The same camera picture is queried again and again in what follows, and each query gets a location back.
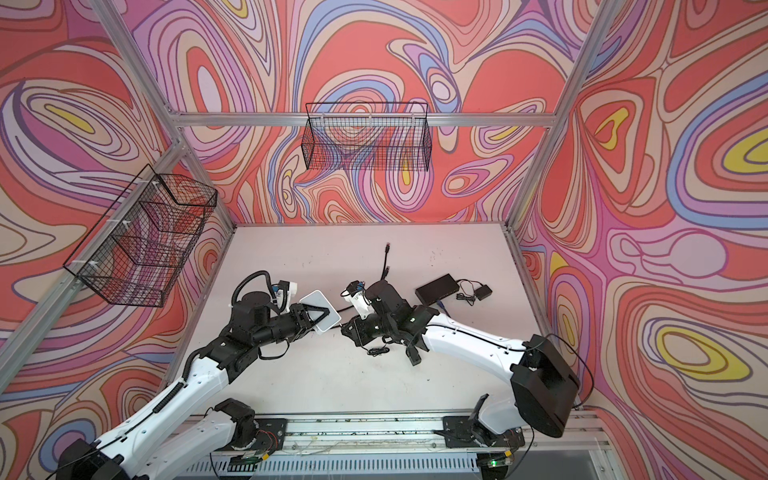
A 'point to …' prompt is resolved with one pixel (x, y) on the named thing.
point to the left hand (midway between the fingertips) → (331, 313)
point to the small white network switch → (318, 299)
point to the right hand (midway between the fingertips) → (348, 337)
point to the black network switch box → (437, 289)
